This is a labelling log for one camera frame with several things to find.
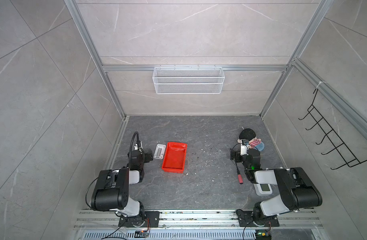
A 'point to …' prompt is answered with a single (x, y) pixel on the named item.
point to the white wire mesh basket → (188, 80)
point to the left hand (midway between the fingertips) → (141, 146)
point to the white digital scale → (263, 190)
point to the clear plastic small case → (159, 151)
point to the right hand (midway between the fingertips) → (238, 146)
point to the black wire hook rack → (351, 160)
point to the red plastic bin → (174, 157)
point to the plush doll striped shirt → (254, 142)
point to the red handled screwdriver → (241, 181)
